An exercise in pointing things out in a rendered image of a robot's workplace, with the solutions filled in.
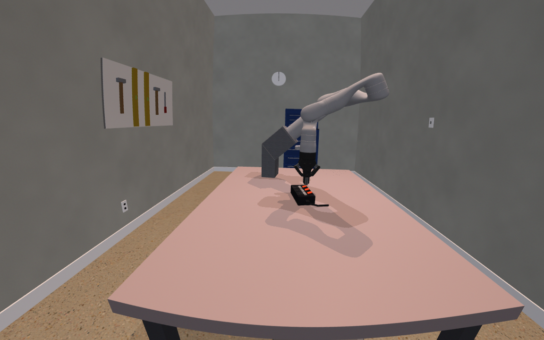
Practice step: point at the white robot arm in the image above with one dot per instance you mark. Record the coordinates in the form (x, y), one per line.
(375, 87)

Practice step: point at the black power strip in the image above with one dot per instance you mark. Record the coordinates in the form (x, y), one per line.
(303, 195)

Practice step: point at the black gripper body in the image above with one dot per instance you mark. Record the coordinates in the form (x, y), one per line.
(306, 158)

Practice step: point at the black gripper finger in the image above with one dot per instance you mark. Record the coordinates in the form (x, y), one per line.
(311, 173)
(304, 175)

